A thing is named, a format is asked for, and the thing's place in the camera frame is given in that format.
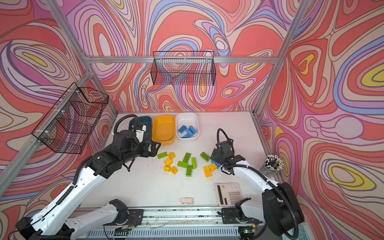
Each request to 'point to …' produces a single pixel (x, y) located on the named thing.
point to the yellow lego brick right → (213, 167)
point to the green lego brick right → (205, 156)
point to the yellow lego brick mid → (168, 162)
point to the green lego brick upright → (194, 163)
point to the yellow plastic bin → (164, 129)
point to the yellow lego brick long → (207, 171)
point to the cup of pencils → (272, 164)
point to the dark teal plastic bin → (146, 120)
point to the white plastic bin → (187, 119)
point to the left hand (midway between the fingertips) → (154, 142)
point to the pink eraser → (187, 200)
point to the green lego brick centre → (186, 158)
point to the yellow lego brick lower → (174, 170)
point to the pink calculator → (228, 193)
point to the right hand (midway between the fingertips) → (221, 159)
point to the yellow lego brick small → (167, 168)
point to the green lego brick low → (182, 164)
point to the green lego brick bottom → (189, 171)
